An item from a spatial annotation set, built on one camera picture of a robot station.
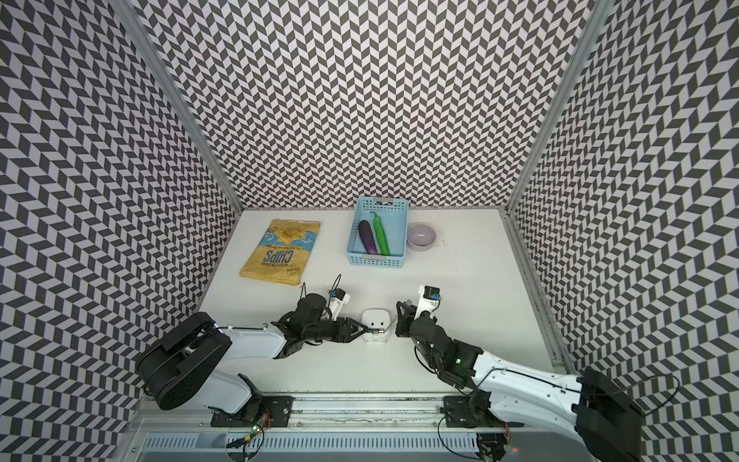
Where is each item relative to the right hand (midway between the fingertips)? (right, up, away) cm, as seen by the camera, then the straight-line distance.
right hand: (399, 310), depth 79 cm
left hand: (-11, -8, +5) cm, 15 cm away
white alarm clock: (-6, -5, +9) cm, 13 cm away
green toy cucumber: (-5, +21, +29) cm, 36 cm away
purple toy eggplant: (-10, +20, +28) cm, 36 cm away
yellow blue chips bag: (-41, +15, +23) cm, 49 cm away
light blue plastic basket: (-1, +29, +36) cm, 47 cm away
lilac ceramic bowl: (+10, +20, +26) cm, 34 cm away
